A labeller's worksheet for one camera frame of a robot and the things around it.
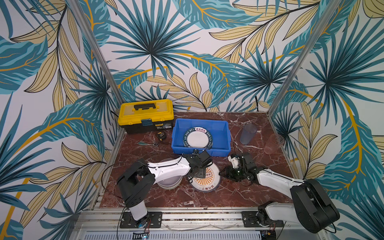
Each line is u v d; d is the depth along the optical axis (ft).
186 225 2.40
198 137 3.37
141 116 3.13
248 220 2.40
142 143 3.32
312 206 1.39
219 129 3.54
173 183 2.50
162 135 3.37
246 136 3.30
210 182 2.81
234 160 2.74
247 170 2.28
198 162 2.18
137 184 1.46
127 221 2.39
